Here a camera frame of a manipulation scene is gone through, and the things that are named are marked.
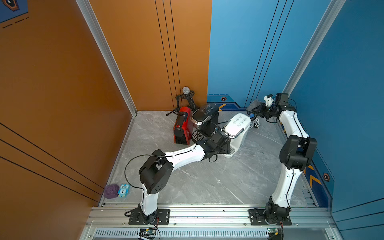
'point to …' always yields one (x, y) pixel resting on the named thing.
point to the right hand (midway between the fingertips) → (253, 109)
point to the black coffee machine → (204, 120)
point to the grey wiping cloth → (254, 104)
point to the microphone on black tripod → (186, 94)
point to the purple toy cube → (111, 191)
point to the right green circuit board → (273, 231)
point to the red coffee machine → (183, 129)
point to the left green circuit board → (149, 233)
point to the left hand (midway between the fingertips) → (227, 144)
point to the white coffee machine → (236, 128)
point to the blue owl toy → (124, 190)
